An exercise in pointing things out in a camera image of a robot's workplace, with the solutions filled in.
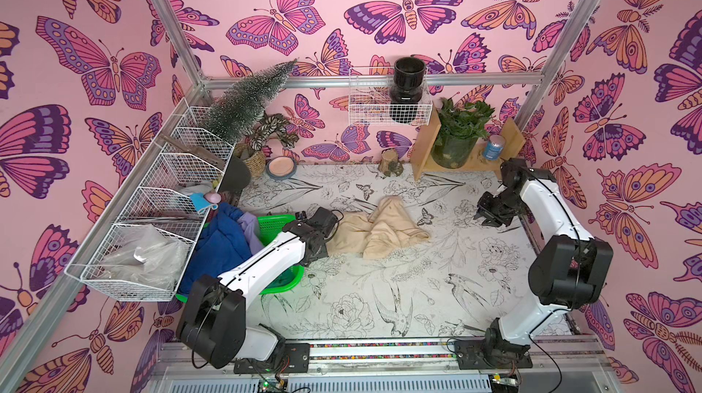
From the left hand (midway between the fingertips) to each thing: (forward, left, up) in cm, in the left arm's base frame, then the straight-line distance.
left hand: (316, 249), depth 86 cm
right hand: (+8, -50, +6) cm, 51 cm away
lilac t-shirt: (+9, +23, +3) cm, 25 cm away
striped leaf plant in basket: (+41, +31, +4) cm, 51 cm away
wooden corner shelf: (+36, -38, +4) cm, 53 cm away
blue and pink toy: (+1, +25, +24) cm, 35 cm away
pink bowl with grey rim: (+43, +21, -7) cm, 48 cm away
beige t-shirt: (+8, -23, +2) cm, 25 cm away
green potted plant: (+37, -49, +19) cm, 64 cm away
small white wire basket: (+48, -17, +24) cm, 56 cm away
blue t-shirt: (-1, +28, +5) cm, 28 cm away
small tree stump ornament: (+40, -26, -2) cm, 48 cm away
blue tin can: (+42, -67, +6) cm, 79 cm away
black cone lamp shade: (+36, +37, -4) cm, 52 cm away
